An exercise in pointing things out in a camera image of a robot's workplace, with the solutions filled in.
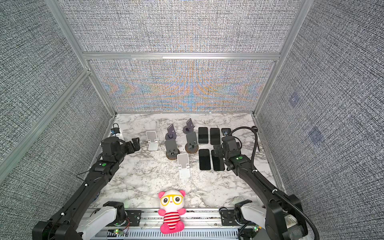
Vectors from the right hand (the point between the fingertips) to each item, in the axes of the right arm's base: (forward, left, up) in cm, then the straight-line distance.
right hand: (226, 144), depth 86 cm
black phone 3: (-2, +12, -14) cm, 19 cm away
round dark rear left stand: (+13, +34, -7) cm, 37 cm away
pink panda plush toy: (-29, +30, -6) cm, 42 cm away
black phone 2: (+16, +4, -13) cm, 21 cm away
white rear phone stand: (+7, +46, -10) cm, 48 cm away
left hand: (-1, +53, +6) cm, 53 cm away
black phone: (+18, +12, -11) cm, 24 cm away
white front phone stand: (-3, +26, -13) cm, 29 cm away
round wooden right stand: (+4, +20, -8) cm, 22 cm away
